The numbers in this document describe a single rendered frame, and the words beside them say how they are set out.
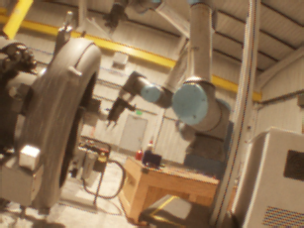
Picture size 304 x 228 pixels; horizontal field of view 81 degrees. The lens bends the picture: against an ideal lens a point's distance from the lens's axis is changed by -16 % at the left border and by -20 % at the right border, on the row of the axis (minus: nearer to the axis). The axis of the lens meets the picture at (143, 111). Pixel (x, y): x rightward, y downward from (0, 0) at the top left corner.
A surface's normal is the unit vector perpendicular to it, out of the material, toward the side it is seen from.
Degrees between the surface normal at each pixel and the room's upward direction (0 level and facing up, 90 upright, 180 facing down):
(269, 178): 90
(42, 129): 93
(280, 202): 90
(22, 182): 112
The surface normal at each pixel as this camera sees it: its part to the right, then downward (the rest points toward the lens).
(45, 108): 0.26, -0.15
